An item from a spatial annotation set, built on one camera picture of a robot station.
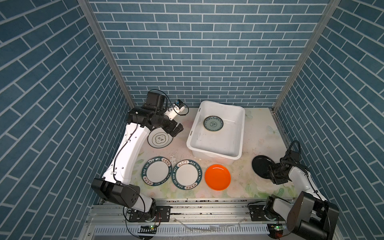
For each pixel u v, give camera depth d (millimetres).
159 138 1019
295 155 688
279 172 735
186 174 888
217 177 857
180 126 642
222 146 992
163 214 737
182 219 725
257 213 733
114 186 385
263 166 870
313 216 444
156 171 873
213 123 1115
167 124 624
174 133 644
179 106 623
